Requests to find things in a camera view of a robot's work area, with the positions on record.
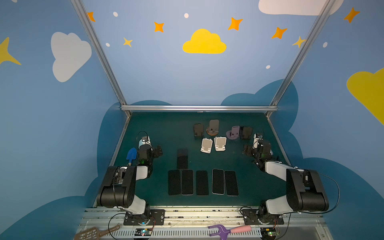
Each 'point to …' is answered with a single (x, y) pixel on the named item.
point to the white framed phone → (218, 181)
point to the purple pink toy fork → (223, 233)
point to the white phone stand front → (220, 143)
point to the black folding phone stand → (199, 130)
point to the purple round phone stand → (234, 133)
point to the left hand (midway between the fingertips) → (153, 145)
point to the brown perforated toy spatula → (93, 233)
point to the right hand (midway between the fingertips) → (253, 144)
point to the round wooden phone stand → (213, 129)
